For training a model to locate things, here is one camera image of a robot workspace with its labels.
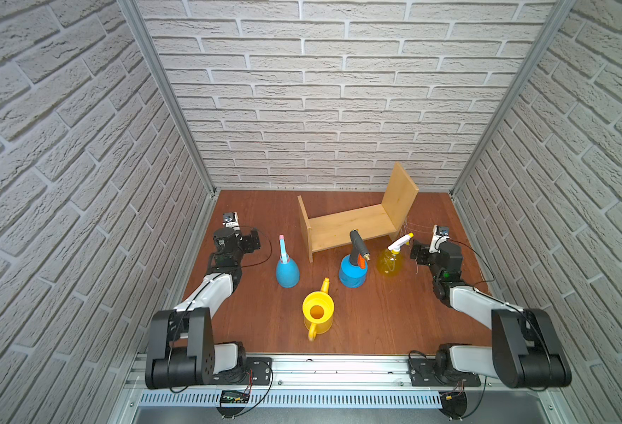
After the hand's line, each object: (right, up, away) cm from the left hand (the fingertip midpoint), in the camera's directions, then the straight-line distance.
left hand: (237, 225), depth 88 cm
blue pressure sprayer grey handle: (+39, -14, -5) cm, 42 cm away
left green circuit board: (+4, -48, -16) cm, 51 cm away
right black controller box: (+65, -48, -18) cm, 83 cm away
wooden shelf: (+50, 0, +12) cm, 51 cm away
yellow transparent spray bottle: (+54, -14, +7) cm, 56 cm away
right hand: (+64, -5, +2) cm, 64 cm away
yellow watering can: (+28, -25, -13) cm, 40 cm away
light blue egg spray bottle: (+18, -15, -3) cm, 24 cm away
